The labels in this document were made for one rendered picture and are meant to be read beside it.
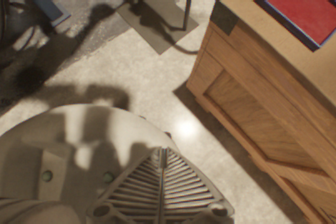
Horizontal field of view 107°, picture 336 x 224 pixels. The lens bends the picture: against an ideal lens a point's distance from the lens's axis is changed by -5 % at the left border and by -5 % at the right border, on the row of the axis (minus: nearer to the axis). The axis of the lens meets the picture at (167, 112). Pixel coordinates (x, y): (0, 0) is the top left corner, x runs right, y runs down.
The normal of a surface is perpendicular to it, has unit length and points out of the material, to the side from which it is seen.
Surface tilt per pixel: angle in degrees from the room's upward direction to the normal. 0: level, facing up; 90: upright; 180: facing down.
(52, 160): 0
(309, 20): 0
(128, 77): 0
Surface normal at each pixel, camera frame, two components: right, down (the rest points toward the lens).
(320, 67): 0.00, -0.18
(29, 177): 0.96, -0.06
